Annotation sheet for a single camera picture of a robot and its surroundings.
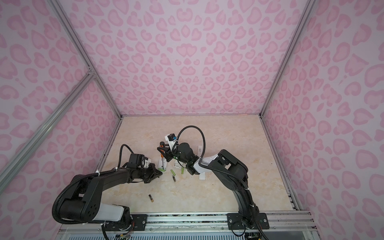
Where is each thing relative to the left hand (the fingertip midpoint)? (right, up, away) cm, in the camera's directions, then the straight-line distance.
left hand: (162, 170), depth 89 cm
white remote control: (+8, +3, +4) cm, 9 cm away
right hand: (0, +15, -5) cm, 16 cm away
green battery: (+6, -2, +1) cm, 6 cm away
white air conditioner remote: (-3, +3, +4) cm, 5 cm away
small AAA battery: (+7, -4, -1) cm, 8 cm away
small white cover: (+23, -3, -1) cm, 24 cm away
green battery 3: (0, 0, +1) cm, 1 cm away
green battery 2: (+12, 0, +1) cm, 12 cm away
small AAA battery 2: (-4, -12, -9) cm, 16 cm away
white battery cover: (+22, +15, -18) cm, 32 cm away
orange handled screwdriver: (+1, +16, -7) cm, 18 cm away
